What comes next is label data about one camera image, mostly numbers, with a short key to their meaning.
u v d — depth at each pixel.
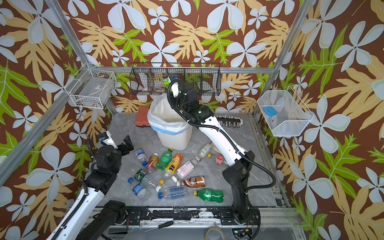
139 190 0.78
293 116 0.78
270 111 0.86
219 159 0.89
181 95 0.51
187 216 0.75
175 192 0.78
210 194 0.76
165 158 0.89
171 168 0.86
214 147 0.53
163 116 0.98
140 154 0.91
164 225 0.72
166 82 0.65
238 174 0.55
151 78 0.96
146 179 0.84
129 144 0.68
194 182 0.80
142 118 1.17
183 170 0.86
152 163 0.86
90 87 0.84
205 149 0.93
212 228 0.73
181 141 0.91
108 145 0.61
